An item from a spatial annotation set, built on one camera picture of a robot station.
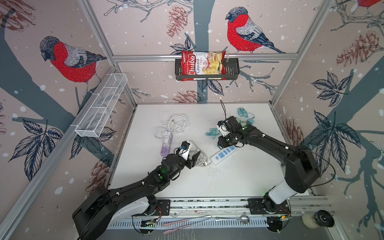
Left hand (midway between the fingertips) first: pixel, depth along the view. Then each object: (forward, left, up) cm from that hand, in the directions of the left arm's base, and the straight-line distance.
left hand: (195, 149), depth 77 cm
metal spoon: (-29, -23, -14) cm, 40 cm away
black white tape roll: (-30, -53, -5) cm, 61 cm away
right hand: (+7, -14, -7) cm, 17 cm away
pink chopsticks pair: (-33, +10, -14) cm, 37 cm away
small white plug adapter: (+12, +17, -7) cm, 23 cm away
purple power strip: (+7, +19, -14) cm, 25 cm away
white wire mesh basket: (+8, +51, +14) cm, 53 cm away
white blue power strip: (+4, -17, -14) cm, 22 cm away
